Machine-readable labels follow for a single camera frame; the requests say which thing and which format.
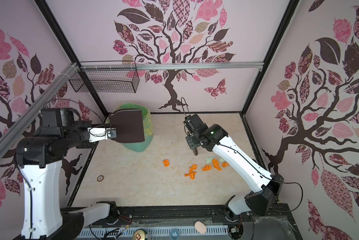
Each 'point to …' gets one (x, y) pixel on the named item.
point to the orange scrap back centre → (192, 171)
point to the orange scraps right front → (208, 167)
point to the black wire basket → (107, 76)
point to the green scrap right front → (209, 159)
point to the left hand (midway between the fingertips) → (92, 130)
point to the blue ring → (174, 234)
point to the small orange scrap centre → (166, 163)
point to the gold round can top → (139, 235)
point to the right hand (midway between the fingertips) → (194, 135)
